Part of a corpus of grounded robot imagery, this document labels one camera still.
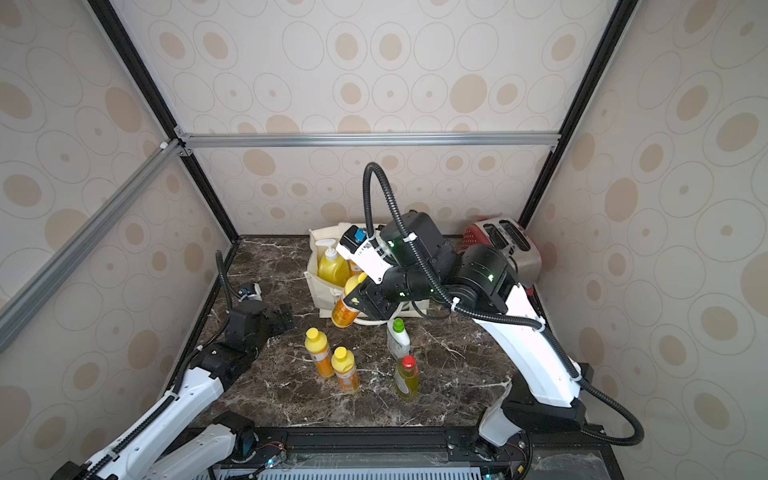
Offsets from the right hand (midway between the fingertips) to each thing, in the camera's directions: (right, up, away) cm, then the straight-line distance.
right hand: (365, 284), depth 55 cm
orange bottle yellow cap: (-6, +2, +36) cm, 37 cm away
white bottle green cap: (+7, -16, +23) cm, 28 cm away
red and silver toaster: (+46, +8, +39) cm, 61 cm away
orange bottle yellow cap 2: (-13, -16, +16) cm, 26 cm away
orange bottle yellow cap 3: (-6, -19, +12) cm, 23 cm away
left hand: (-24, -8, +25) cm, 36 cm away
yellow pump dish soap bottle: (-12, +3, +30) cm, 32 cm away
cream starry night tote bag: (-14, -6, +33) cm, 36 cm away
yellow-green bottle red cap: (+9, -23, +15) cm, 29 cm away
